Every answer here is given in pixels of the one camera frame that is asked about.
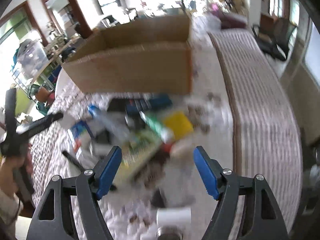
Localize white PVC pipe coupling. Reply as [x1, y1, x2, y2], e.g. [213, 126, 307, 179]
[156, 207, 191, 229]

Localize green snack box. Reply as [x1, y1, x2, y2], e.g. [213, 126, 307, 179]
[116, 129, 163, 183]

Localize yellow sponge block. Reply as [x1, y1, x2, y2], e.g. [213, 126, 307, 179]
[163, 111, 194, 141]

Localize blue white carton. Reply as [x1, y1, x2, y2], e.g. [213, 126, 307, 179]
[67, 120, 93, 158]

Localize person's left hand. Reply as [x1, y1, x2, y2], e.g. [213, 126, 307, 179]
[0, 156, 25, 198]

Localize clear plastic storage bin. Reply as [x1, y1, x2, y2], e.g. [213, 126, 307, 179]
[14, 39, 49, 80]

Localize clear water bottle blue cap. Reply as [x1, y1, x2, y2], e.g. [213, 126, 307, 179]
[87, 105, 131, 142]

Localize dark blue flat box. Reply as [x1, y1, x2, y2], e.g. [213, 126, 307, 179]
[107, 94, 172, 116]

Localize quilted leaf-pattern bedspread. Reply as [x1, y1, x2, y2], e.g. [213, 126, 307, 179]
[31, 18, 302, 239]

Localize green labelled tube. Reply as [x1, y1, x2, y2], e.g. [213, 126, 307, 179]
[139, 111, 175, 144]

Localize brown cardboard box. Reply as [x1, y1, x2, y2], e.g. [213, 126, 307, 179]
[62, 14, 193, 95]

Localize black office chair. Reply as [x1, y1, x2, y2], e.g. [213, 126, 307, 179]
[252, 18, 297, 62]

